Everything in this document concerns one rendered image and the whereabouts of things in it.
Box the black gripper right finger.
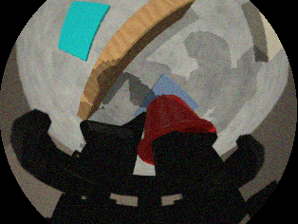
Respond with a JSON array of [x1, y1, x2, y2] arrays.
[[152, 130, 217, 176]]

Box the red cup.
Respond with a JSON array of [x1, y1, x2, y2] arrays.
[[137, 94, 217, 165]]

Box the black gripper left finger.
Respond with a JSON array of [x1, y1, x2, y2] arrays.
[[80, 112, 145, 174]]

